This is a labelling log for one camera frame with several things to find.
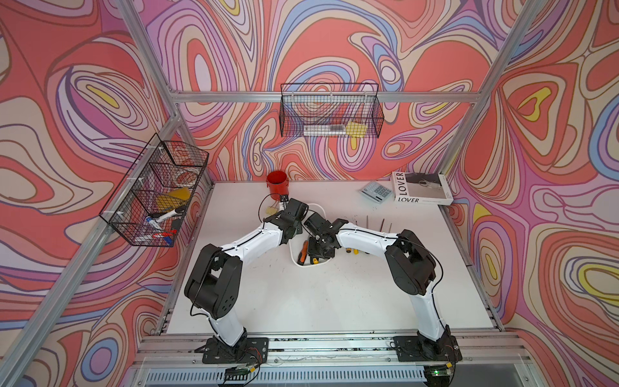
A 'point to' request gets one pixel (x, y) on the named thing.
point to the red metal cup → (277, 182)
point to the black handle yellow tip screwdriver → (390, 226)
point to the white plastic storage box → (300, 249)
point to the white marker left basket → (155, 220)
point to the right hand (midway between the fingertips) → (314, 259)
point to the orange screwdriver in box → (301, 260)
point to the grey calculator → (375, 191)
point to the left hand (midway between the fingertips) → (293, 223)
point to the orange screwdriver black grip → (382, 225)
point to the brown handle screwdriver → (348, 250)
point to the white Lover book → (421, 188)
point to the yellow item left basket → (176, 199)
